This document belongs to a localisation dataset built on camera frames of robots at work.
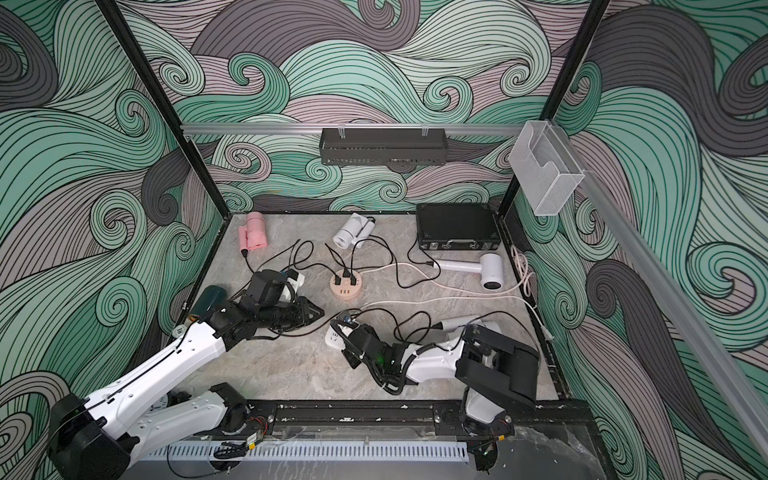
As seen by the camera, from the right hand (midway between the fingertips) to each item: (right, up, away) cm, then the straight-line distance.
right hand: (343, 340), depth 83 cm
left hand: (-4, +10, -8) cm, 14 cm away
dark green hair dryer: (-42, +11, +8) cm, 44 cm away
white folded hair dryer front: (+33, +3, +3) cm, 33 cm away
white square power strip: (-3, 0, +1) cm, 3 cm away
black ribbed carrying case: (+43, +34, +38) cm, 67 cm away
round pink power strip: (-1, +12, +12) cm, 17 cm away
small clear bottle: (-46, +3, -2) cm, 46 cm away
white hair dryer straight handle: (+48, +19, +15) cm, 53 cm away
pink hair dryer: (-37, +30, +26) cm, 54 cm away
